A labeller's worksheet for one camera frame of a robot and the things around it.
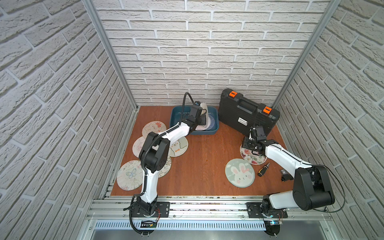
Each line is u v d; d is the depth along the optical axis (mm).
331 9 697
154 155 525
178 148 966
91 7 698
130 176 851
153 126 1070
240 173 862
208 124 1076
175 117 1134
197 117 761
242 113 897
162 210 733
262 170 852
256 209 740
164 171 869
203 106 1014
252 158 922
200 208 758
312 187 433
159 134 558
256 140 697
